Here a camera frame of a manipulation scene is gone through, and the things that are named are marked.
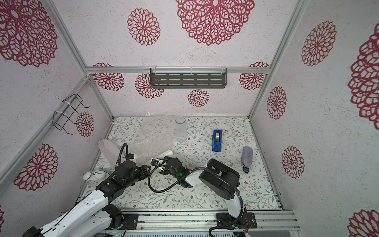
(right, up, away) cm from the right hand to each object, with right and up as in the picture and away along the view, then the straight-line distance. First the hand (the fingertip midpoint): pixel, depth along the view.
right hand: (158, 156), depth 87 cm
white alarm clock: (-32, -9, -10) cm, 35 cm away
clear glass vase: (+13, +16, +15) cm, 25 cm away
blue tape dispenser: (+37, +8, +13) cm, 40 cm away
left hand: (-5, -6, -4) cm, 9 cm away
